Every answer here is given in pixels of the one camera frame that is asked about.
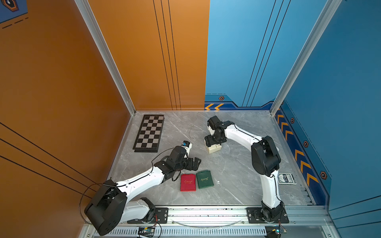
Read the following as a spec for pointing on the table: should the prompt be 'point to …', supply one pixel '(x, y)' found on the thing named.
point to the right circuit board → (273, 231)
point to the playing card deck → (285, 178)
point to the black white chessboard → (149, 134)
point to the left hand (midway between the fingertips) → (195, 157)
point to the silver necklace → (191, 126)
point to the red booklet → (188, 182)
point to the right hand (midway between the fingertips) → (212, 142)
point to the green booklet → (204, 179)
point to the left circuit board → (146, 232)
